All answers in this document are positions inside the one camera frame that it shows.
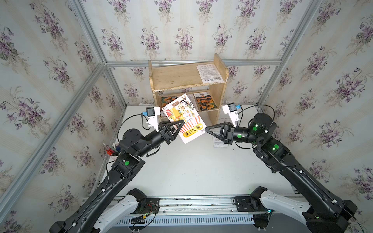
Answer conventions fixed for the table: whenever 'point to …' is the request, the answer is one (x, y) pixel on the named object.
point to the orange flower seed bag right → (204, 101)
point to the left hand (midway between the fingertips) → (184, 124)
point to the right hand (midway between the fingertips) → (209, 131)
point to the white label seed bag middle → (192, 98)
